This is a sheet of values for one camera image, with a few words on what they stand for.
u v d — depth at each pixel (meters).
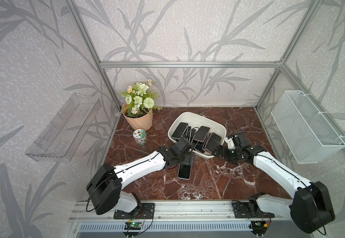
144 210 0.66
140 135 0.94
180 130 1.02
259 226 0.74
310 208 0.40
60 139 0.67
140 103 0.84
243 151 0.63
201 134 1.03
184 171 0.85
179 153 0.62
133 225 0.71
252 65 0.94
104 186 0.41
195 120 1.08
